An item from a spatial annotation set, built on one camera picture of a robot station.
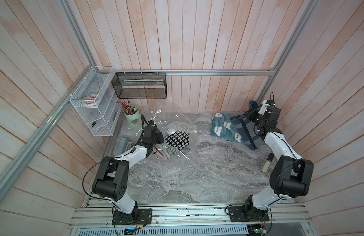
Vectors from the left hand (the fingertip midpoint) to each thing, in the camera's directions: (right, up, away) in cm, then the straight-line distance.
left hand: (160, 135), depth 95 cm
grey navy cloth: (+54, +5, -3) cm, 55 cm away
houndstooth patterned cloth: (+12, -3, 0) cm, 12 cm away
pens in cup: (-22, +18, +2) cm, 29 cm away
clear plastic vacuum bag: (+6, +8, +2) cm, 10 cm away
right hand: (+55, +17, -7) cm, 58 cm away
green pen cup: (-20, +12, +6) cm, 24 cm away
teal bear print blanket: (+44, +6, +12) cm, 46 cm away
